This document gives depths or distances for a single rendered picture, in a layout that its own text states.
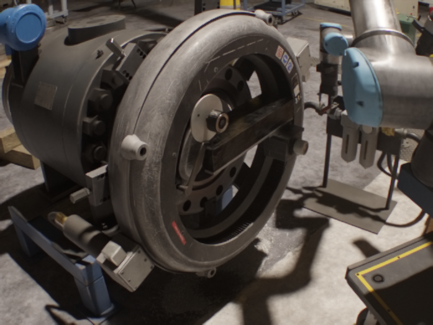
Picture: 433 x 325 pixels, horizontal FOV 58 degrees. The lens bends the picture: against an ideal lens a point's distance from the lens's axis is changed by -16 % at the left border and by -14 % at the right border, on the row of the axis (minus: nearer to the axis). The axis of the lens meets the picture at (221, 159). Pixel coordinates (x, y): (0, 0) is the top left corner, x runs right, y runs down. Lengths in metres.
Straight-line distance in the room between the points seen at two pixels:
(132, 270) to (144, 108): 0.39
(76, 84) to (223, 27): 0.48
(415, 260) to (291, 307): 0.50
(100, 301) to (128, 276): 0.48
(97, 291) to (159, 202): 0.60
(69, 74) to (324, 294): 1.16
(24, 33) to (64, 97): 0.31
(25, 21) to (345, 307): 1.49
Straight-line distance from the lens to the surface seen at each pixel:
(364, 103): 0.79
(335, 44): 1.61
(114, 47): 0.97
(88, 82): 1.26
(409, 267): 1.31
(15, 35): 1.48
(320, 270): 1.73
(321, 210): 2.04
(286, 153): 1.28
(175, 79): 0.95
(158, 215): 1.01
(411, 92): 0.80
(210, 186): 1.36
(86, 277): 1.44
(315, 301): 1.60
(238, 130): 1.15
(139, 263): 1.08
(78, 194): 1.01
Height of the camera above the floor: 1.16
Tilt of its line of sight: 28 degrees down
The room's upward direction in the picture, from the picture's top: 1 degrees counter-clockwise
